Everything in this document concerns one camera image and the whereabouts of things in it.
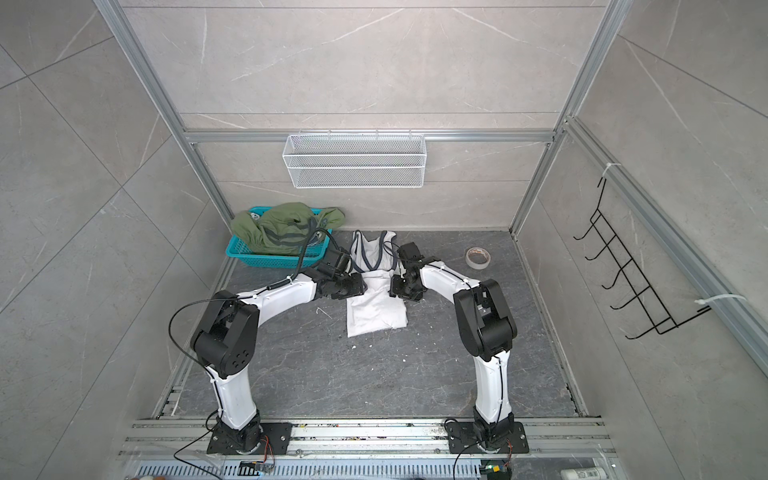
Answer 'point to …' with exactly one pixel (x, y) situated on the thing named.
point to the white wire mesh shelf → (355, 161)
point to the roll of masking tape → (477, 266)
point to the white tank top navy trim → (376, 310)
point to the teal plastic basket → (245, 254)
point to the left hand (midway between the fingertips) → (364, 281)
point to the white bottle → (595, 473)
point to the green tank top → (283, 229)
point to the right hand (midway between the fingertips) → (396, 291)
